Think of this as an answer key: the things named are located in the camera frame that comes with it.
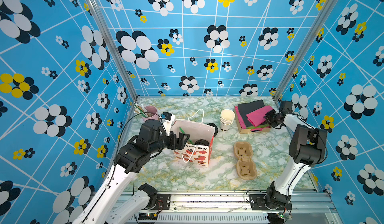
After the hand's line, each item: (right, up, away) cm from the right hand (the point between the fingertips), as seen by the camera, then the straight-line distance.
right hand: (266, 116), depth 100 cm
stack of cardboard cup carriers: (-19, -28, -18) cm, 38 cm away
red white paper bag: (-47, -14, -33) cm, 59 cm away
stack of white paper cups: (-29, -1, -11) cm, 31 cm away
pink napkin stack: (-16, -6, -2) cm, 18 cm away
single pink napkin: (-5, -1, +2) cm, 6 cm away
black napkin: (-10, +6, +7) cm, 13 cm away
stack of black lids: (-34, -9, -2) cm, 35 cm away
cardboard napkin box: (-16, -10, -4) cm, 19 cm away
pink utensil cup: (-75, +4, -7) cm, 76 cm away
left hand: (-54, -7, -34) cm, 64 cm away
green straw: (-55, -9, -18) cm, 58 cm away
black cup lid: (-45, -13, -21) cm, 51 cm away
